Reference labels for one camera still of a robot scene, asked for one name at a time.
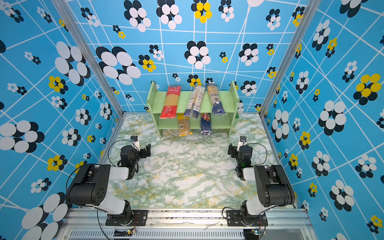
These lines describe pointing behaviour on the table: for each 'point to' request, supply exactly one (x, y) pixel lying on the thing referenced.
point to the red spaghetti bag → (169, 110)
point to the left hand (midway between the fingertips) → (143, 143)
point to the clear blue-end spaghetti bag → (217, 107)
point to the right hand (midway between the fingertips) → (241, 144)
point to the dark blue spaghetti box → (206, 124)
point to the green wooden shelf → (231, 100)
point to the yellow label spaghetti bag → (184, 125)
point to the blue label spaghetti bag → (192, 109)
